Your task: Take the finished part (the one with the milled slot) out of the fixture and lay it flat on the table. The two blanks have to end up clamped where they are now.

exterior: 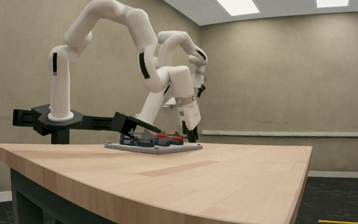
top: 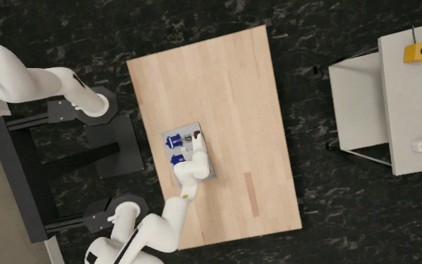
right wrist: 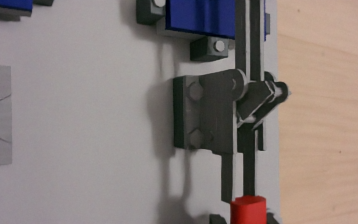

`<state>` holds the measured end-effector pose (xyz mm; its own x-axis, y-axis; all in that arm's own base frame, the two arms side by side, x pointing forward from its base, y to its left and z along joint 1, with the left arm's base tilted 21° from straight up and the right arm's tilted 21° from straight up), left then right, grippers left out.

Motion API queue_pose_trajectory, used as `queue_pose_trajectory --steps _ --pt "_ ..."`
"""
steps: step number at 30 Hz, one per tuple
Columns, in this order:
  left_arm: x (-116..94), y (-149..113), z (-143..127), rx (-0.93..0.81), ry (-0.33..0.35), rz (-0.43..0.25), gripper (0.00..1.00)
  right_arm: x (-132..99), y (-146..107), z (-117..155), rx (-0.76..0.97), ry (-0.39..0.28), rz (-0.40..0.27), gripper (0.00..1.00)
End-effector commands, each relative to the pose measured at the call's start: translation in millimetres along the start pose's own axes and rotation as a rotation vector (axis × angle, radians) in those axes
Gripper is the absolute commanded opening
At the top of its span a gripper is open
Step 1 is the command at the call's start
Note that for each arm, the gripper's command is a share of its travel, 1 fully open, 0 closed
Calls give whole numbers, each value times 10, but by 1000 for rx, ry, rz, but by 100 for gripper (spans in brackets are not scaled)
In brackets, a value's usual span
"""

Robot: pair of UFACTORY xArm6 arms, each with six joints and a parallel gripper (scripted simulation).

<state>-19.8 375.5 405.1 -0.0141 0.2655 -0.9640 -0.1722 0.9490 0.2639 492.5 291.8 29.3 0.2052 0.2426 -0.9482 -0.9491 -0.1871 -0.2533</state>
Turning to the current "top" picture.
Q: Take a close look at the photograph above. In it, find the blue rectangular block with white stripe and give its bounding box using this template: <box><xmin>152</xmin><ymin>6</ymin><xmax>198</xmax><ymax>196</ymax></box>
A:
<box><xmin>166</xmin><ymin>135</ymin><xmax>183</xmax><ymax>148</ymax></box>

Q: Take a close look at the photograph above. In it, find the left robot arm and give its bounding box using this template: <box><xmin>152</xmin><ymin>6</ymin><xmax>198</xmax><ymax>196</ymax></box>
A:
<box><xmin>0</xmin><ymin>45</ymin><xmax>109</xmax><ymax>117</ymax></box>

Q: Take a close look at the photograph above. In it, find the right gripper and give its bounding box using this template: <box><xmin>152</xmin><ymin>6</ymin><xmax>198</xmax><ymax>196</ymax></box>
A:
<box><xmin>192</xmin><ymin>130</ymin><xmax>207</xmax><ymax>151</ymax></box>

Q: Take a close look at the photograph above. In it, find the blue rectangular plate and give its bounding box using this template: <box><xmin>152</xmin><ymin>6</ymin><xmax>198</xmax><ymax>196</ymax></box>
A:
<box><xmin>171</xmin><ymin>154</ymin><xmax>186</xmax><ymax>165</ymax></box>

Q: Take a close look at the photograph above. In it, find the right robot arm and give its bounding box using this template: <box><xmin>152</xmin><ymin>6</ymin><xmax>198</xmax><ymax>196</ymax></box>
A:
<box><xmin>85</xmin><ymin>147</ymin><xmax>210</xmax><ymax>264</ymax></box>

